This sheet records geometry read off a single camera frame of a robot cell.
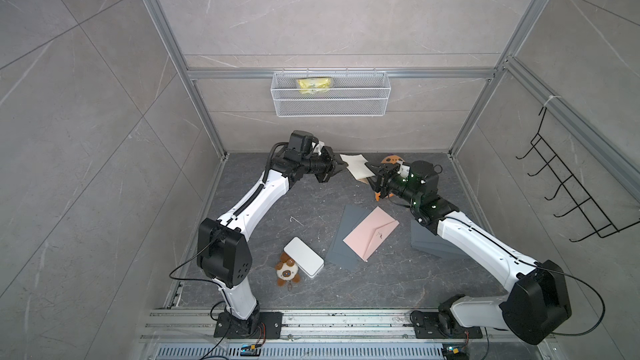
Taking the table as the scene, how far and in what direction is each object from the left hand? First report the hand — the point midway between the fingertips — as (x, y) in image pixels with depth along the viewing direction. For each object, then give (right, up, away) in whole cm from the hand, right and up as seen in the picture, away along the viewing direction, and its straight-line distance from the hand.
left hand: (353, 159), depth 76 cm
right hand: (+3, -2, -2) cm, 4 cm away
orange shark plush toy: (+20, +2, +31) cm, 37 cm away
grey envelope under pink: (-3, -33, +13) cm, 36 cm away
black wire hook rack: (+59, -13, -12) cm, 62 cm away
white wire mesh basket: (-7, +26, +17) cm, 32 cm away
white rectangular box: (-15, -33, +6) cm, 37 cm away
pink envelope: (+8, -27, +17) cm, 33 cm away
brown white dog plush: (-22, -37, +6) cm, 43 cm away
